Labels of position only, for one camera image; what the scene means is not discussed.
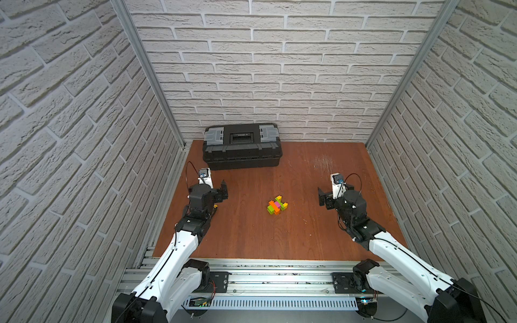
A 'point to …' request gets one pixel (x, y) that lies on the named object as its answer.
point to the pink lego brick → (277, 204)
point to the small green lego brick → (270, 210)
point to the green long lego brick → (282, 206)
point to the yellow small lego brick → (279, 198)
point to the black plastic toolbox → (242, 146)
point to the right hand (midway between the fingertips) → (333, 185)
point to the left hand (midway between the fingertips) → (214, 178)
